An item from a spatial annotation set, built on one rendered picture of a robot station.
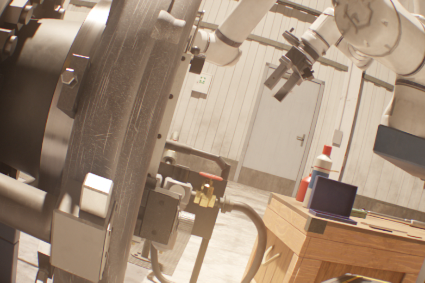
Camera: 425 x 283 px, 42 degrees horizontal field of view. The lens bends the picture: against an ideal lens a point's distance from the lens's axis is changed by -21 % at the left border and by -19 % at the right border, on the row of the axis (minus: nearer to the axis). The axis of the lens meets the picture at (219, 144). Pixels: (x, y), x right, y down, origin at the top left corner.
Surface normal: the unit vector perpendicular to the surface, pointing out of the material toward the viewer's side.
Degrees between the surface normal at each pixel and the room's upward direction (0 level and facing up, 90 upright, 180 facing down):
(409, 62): 132
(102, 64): 82
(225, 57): 125
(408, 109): 68
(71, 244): 112
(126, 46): 75
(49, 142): 108
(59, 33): 42
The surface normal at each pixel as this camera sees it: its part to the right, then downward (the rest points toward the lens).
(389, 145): -0.46, -0.13
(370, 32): -0.73, -0.03
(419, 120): -0.15, -0.37
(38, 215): 0.13, -0.12
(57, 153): -0.02, 0.39
